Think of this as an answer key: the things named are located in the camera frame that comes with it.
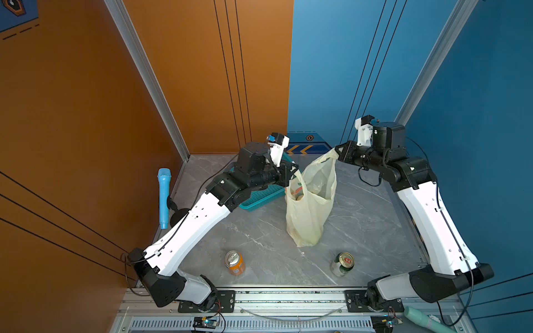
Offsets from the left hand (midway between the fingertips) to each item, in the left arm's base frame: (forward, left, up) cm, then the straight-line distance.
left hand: (300, 164), depth 64 cm
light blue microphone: (+5, +50, -13) cm, 52 cm away
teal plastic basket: (+6, +15, -28) cm, 32 cm away
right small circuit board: (-37, -29, -40) cm, 62 cm away
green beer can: (-20, -18, -28) cm, 39 cm away
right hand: (+7, -12, +1) cm, 14 cm away
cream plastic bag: (-4, -5, -13) cm, 14 cm away
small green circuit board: (-37, +32, -40) cm, 64 cm away
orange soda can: (-21, +22, -28) cm, 41 cm away
